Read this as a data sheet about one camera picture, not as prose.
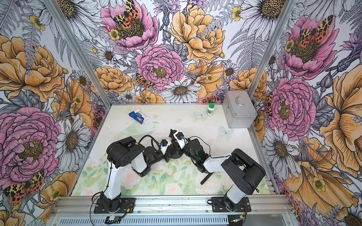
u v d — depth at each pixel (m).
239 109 1.00
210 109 1.09
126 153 0.56
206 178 0.83
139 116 1.10
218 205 0.73
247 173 0.46
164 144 0.81
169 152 0.85
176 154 0.90
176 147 0.89
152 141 0.85
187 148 0.75
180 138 0.73
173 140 0.83
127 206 0.74
